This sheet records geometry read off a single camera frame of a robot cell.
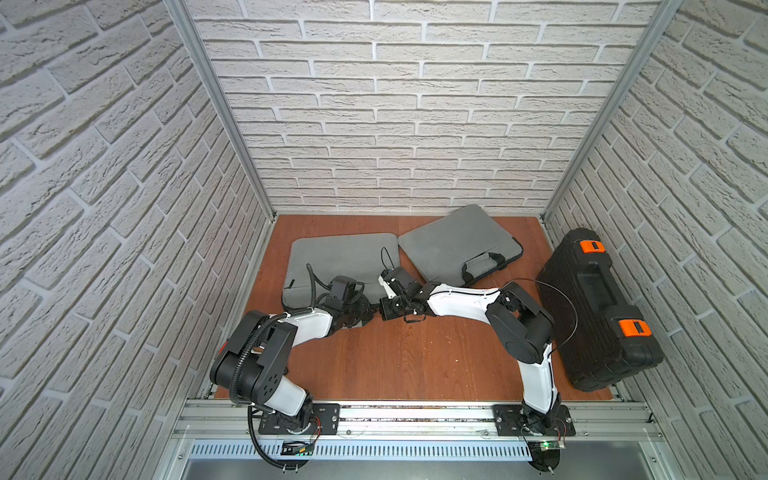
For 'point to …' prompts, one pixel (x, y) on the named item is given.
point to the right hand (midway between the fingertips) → (384, 308)
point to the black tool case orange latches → (603, 341)
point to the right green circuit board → (552, 445)
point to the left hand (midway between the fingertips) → (375, 298)
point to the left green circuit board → (300, 449)
